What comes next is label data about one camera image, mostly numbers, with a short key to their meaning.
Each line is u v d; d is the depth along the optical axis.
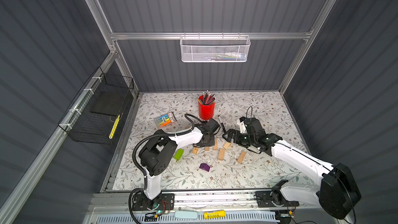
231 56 0.91
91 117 0.72
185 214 0.69
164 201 0.72
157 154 0.49
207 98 0.99
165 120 1.03
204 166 0.83
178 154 0.89
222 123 1.02
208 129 0.73
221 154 0.88
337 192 0.40
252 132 0.65
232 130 0.74
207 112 1.01
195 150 0.89
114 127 0.69
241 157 0.89
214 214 0.68
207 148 0.91
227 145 0.91
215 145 0.94
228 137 0.74
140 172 0.51
